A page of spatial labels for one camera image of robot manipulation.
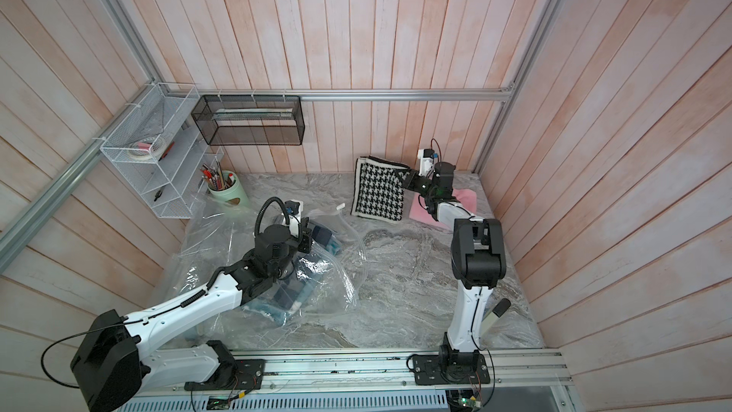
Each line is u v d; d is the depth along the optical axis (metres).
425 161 0.88
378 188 1.01
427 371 0.73
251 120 1.05
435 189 0.80
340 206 0.88
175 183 0.79
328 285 0.91
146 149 0.69
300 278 0.72
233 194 0.98
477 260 0.54
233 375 0.71
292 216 0.65
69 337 0.39
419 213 1.05
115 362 0.39
